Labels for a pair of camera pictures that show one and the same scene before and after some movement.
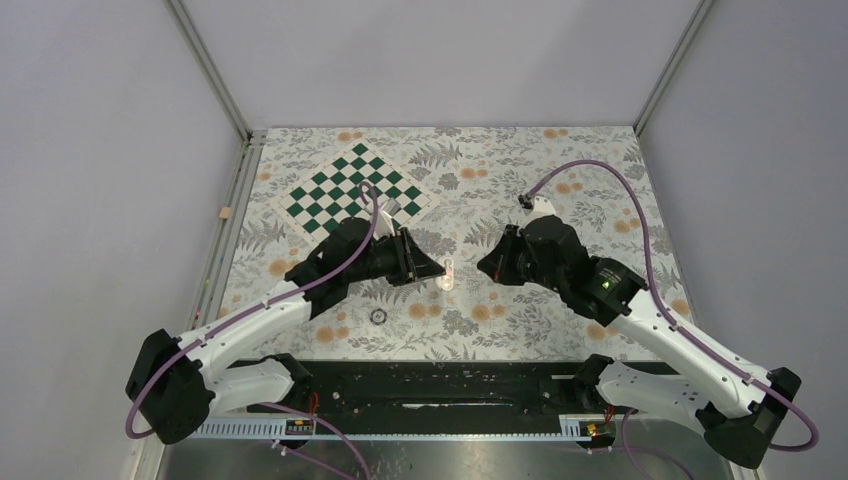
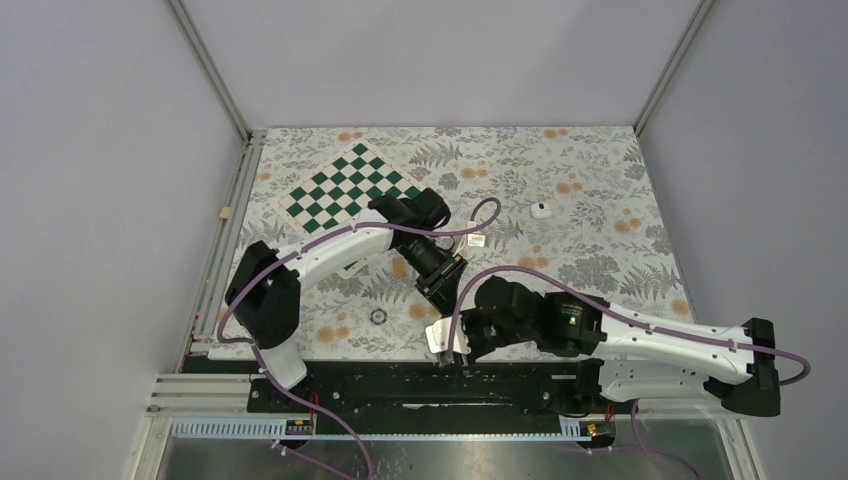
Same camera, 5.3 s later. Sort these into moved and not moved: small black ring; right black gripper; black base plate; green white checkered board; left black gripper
Moved: left black gripper; right black gripper
Not moved: small black ring; green white checkered board; black base plate
